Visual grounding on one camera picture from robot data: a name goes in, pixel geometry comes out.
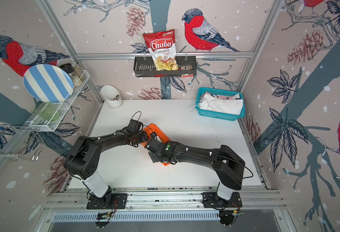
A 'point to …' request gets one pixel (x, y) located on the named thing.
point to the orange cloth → (165, 164)
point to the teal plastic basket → (223, 116)
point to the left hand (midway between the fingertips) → (148, 135)
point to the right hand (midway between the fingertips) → (159, 150)
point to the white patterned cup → (112, 95)
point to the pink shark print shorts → (220, 96)
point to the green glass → (47, 111)
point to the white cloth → (231, 104)
